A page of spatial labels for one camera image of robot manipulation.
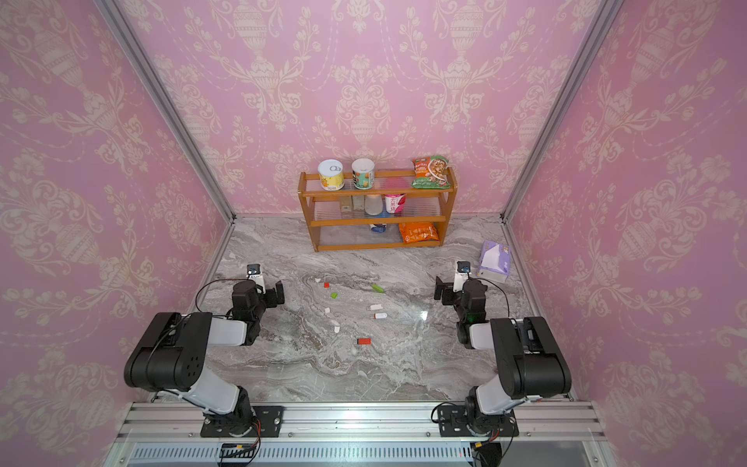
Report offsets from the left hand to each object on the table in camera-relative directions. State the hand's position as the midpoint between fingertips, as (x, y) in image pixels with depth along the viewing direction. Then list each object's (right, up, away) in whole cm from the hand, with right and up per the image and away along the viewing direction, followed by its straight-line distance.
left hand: (267, 283), depth 96 cm
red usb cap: (+19, -1, +5) cm, 19 cm away
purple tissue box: (+77, +7, +4) cm, 78 cm away
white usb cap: (+24, -13, -6) cm, 28 cm away
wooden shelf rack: (+23, +21, +7) cm, 32 cm away
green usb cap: (+22, -4, +1) cm, 23 cm away
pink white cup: (+43, +27, +1) cm, 50 cm away
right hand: (+61, +3, -2) cm, 61 cm away
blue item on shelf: (+37, +19, +16) cm, 45 cm away
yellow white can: (+23, +33, -11) cm, 42 cm away
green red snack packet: (+53, +35, -8) cm, 64 cm away
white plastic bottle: (+35, +27, +4) cm, 44 cm away
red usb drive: (+33, -16, -8) cm, 37 cm away
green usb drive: (+37, -2, +4) cm, 37 cm away
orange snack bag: (+52, +18, +15) cm, 57 cm away
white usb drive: (+36, -8, -1) cm, 37 cm away
